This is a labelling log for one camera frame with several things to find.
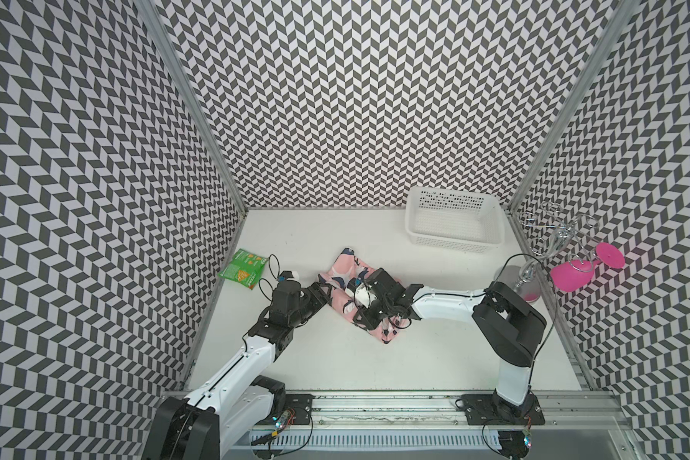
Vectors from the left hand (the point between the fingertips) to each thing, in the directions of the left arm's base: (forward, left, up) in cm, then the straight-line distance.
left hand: (327, 293), depth 84 cm
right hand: (-5, -9, -8) cm, 13 cm away
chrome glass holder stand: (+7, -62, +18) cm, 65 cm away
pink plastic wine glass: (+1, -70, +8) cm, 71 cm away
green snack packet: (+13, +30, -6) cm, 34 cm away
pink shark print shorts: (+8, -3, -9) cm, 13 cm away
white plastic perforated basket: (+37, -48, -9) cm, 62 cm away
